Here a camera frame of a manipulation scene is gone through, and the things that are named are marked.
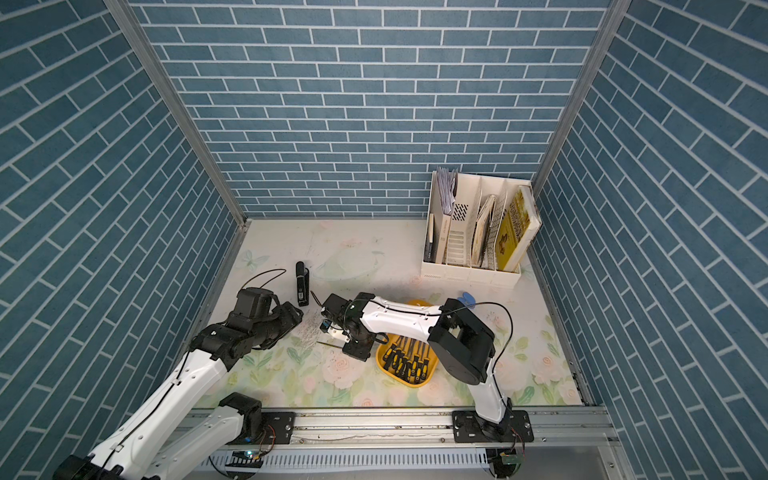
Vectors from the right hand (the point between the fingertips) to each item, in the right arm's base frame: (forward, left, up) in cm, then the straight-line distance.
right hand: (361, 349), depth 85 cm
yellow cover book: (+33, -45, +20) cm, 59 cm away
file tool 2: (-2, -16, -1) cm, 16 cm away
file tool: (-2, -10, 0) cm, 10 cm away
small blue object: (+19, -32, 0) cm, 37 cm away
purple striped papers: (+42, -22, +28) cm, 55 cm away
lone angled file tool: (+2, +12, -3) cm, 12 cm away
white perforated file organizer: (+35, -33, +15) cm, 51 cm away
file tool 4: (-2, -13, -1) cm, 13 cm away
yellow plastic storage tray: (-2, -21, -1) cm, 21 cm away
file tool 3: (-2, -19, -1) cm, 19 cm away
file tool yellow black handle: (0, -8, -1) cm, 8 cm away
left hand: (+3, +15, +10) cm, 18 cm away
